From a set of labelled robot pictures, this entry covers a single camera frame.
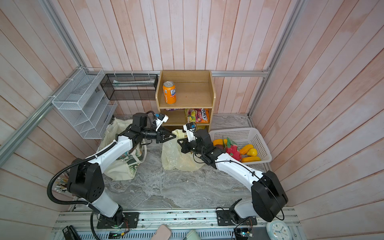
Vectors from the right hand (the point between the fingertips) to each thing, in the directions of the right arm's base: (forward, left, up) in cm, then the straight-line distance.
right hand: (177, 141), depth 79 cm
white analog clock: (-37, -49, -19) cm, 65 cm away
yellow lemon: (+4, -46, -17) cm, 49 cm away
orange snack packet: (+21, -16, -3) cm, 27 cm away
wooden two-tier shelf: (+25, -4, +11) cm, 27 cm away
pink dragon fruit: (+2, -32, -11) cm, 34 cm away
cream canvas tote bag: (-10, +30, -13) cm, 34 cm away
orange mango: (+6, -43, -17) cm, 46 cm away
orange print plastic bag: (-7, +3, -8) cm, 11 cm away
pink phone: (-40, +5, -20) cm, 45 cm away
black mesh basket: (+31, +30, +13) cm, 45 cm away
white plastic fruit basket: (+17, -44, -19) cm, 51 cm away
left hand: (0, +2, +3) cm, 3 cm away
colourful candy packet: (+20, -7, -1) cm, 22 cm away
